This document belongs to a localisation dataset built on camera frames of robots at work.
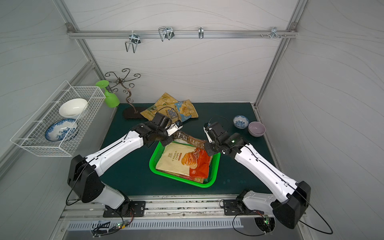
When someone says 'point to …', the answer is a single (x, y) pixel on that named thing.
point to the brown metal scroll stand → (129, 113)
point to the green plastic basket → (213, 172)
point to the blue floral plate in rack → (61, 130)
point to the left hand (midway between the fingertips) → (170, 134)
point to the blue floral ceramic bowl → (240, 122)
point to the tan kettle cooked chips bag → (186, 177)
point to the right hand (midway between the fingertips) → (210, 144)
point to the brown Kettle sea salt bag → (181, 136)
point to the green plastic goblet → (111, 100)
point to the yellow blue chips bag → (178, 111)
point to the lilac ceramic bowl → (256, 129)
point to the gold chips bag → (165, 99)
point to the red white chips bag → (199, 162)
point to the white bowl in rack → (73, 107)
